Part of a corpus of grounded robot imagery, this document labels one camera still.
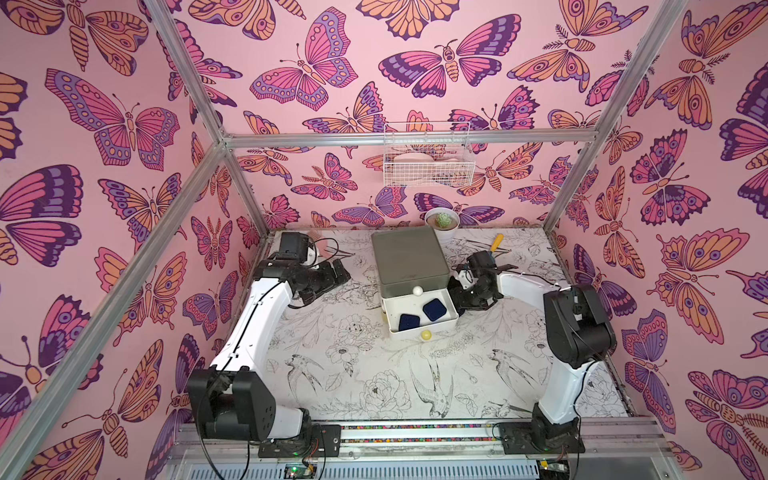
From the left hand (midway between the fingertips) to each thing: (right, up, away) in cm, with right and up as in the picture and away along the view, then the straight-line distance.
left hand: (341, 278), depth 82 cm
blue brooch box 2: (+27, -10, +6) cm, 29 cm away
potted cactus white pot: (+33, +19, +26) cm, 46 cm away
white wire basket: (+26, +39, +12) cm, 48 cm away
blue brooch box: (+18, -12, +3) cm, 22 cm away
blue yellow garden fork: (+55, +12, +33) cm, 65 cm away
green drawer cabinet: (+20, 0, 0) cm, 20 cm away
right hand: (+33, -10, +15) cm, 38 cm away
